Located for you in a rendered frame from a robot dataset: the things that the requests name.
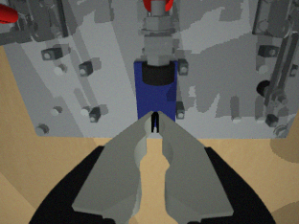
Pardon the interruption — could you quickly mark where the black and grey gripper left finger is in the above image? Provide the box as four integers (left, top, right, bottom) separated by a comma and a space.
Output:
29, 111, 155, 224

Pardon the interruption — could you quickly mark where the dark blue block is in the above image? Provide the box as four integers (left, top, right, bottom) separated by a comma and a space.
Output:
133, 57, 177, 121

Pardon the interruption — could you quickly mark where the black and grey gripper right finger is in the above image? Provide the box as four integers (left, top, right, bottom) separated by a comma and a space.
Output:
155, 111, 276, 224

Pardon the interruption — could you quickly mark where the grey metal fixture plate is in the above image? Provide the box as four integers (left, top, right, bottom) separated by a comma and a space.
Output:
3, 0, 299, 139

